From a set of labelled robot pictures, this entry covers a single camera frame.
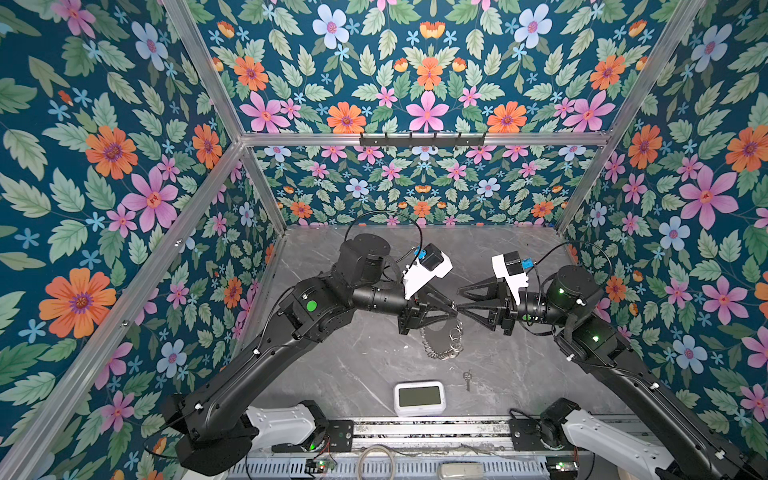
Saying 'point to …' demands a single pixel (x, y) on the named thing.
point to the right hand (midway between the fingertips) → (463, 298)
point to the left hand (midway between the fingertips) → (457, 309)
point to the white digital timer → (419, 398)
